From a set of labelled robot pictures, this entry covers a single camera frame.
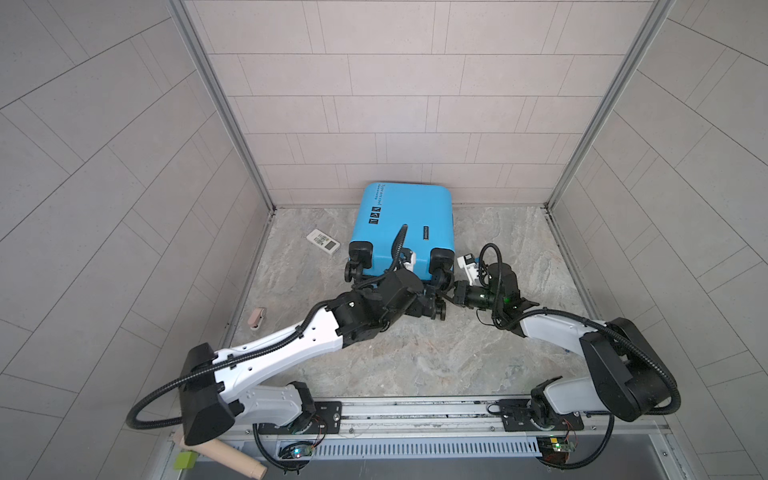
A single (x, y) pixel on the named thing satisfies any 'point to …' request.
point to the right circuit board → (555, 448)
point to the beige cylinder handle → (223, 454)
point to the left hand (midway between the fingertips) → (430, 289)
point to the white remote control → (323, 241)
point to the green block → (186, 460)
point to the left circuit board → (300, 449)
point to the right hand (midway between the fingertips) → (437, 293)
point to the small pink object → (256, 318)
